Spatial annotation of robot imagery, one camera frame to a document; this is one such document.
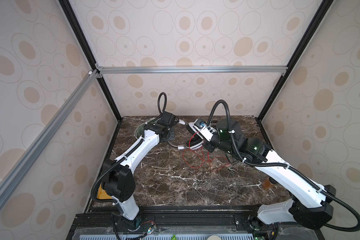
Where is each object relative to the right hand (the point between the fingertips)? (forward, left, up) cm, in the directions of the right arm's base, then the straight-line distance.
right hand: (202, 131), depth 66 cm
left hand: (+12, +14, -14) cm, 23 cm away
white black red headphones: (+13, +9, -7) cm, 17 cm away
